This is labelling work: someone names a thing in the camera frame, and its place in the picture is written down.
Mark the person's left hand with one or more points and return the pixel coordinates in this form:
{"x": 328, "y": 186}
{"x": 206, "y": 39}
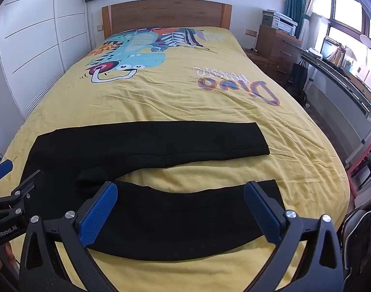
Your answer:
{"x": 7, "y": 254}

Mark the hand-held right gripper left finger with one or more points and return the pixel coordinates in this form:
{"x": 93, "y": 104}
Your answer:
{"x": 99, "y": 213}

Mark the wooden nightstand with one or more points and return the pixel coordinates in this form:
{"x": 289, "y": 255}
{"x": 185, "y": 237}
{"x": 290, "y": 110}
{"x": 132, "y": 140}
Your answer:
{"x": 260, "y": 60}

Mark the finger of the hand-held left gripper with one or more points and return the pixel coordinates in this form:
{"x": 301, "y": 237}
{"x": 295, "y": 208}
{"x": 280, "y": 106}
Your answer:
{"x": 1, "y": 171}
{"x": 24, "y": 193}

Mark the white printer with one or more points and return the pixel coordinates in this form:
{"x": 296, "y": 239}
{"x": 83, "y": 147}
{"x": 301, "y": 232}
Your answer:
{"x": 281, "y": 21}

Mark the black bag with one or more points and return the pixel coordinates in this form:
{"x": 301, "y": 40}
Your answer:
{"x": 298, "y": 77}

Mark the round white lamp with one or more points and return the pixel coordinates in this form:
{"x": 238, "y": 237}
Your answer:
{"x": 365, "y": 40}

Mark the wooden dresser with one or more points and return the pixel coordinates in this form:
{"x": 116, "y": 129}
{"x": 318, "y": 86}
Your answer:
{"x": 276, "y": 51}

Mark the window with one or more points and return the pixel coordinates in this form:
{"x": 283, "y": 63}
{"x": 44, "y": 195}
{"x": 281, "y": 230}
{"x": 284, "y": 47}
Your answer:
{"x": 346, "y": 9}

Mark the black pants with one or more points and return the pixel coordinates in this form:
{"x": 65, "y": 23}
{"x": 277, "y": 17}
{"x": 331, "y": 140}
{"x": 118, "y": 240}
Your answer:
{"x": 155, "y": 146}

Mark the wooden headboard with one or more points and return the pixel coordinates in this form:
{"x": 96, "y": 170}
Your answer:
{"x": 167, "y": 13}

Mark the yellow printed bed sheet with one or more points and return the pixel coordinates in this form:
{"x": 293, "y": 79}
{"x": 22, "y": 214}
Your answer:
{"x": 203, "y": 103}

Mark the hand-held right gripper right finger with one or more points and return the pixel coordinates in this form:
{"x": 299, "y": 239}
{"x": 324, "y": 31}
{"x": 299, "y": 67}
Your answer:
{"x": 261, "y": 213}

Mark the black office chair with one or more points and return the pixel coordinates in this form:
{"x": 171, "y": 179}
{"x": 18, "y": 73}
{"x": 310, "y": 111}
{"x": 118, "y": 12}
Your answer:
{"x": 358, "y": 243}

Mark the long desk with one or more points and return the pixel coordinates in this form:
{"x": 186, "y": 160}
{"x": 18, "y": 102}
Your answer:
{"x": 340, "y": 80}

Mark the white wardrobe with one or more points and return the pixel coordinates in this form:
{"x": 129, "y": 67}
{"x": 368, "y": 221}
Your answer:
{"x": 36, "y": 36}

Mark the white radiator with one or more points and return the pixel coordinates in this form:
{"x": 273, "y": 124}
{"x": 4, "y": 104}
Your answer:
{"x": 328, "y": 97}

